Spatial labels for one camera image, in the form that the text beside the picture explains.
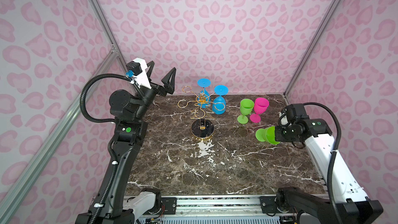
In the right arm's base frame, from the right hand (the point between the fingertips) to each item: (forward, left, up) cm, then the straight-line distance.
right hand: (279, 134), depth 74 cm
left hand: (+6, +49, +35) cm, 61 cm away
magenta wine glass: (+25, +2, -8) cm, 26 cm away
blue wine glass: (+15, +36, +8) cm, 40 cm away
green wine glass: (+22, +12, -7) cm, 26 cm away
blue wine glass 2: (+19, +28, -1) cm, 34 cm away
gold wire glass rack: (+17, +38, -17) cm, 45 cm away
